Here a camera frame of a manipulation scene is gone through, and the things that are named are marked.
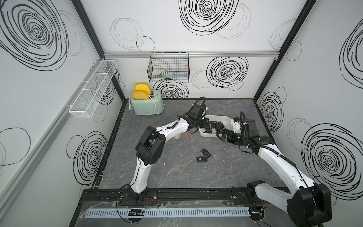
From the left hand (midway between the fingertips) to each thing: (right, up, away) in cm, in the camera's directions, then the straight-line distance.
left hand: (208, 122), depth 92 cm
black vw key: (-5, -22, -5) cm, 23 cm away
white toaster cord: (-58, +11, +17) cm, 61 cm away
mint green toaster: (-43, +11, +8) cm, 45 cm away
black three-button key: (-2, -19, -3) cm, 19 cm away
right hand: (+7, -7, -11) cm, 14 cm away
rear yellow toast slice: (-45, +24, +7) cm, 52 cm away
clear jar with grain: (-21, -10, +5) cm, 24 cm away
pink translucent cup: (-15, -8, +7) cm, 18 cm away
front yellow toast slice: (-46, +19, +4) cm, 50 cm away
